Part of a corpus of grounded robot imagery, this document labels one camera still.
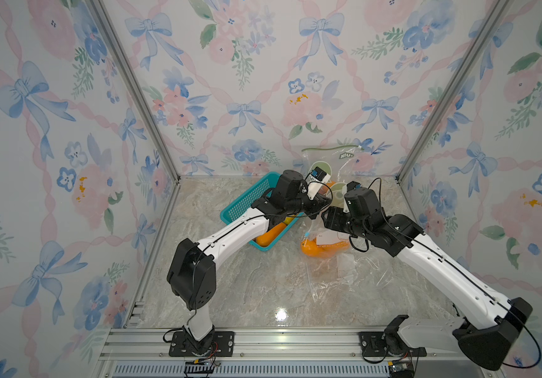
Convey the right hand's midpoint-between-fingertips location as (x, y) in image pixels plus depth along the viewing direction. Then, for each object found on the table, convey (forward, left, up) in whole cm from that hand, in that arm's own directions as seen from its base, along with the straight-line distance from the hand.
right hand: (329, 214), depth 74 cm
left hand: (+5, -1, +2) cm, 5 cm away
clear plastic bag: (-6, -6, -26) cm, 28 cm away
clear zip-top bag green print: (+31, -11, -6) cm, 33 cm away
